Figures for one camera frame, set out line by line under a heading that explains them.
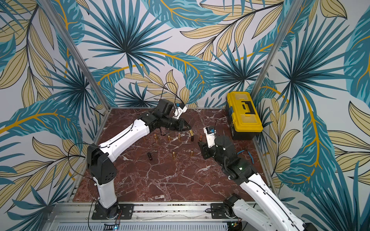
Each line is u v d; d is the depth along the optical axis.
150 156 0.88
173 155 0.90
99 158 0.50
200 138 0.98
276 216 0.40
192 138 0.99
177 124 0.70
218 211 0.73
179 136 0.98
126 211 0.73
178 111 0.70
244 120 0.91
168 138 1.00
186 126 0.75
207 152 0.61
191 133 0.77
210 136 0.60
